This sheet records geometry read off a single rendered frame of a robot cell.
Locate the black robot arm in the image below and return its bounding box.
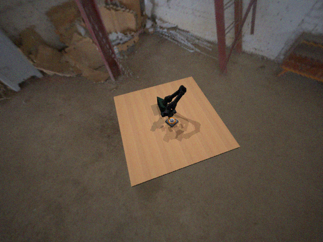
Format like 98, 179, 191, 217
162, 85, 186, 118

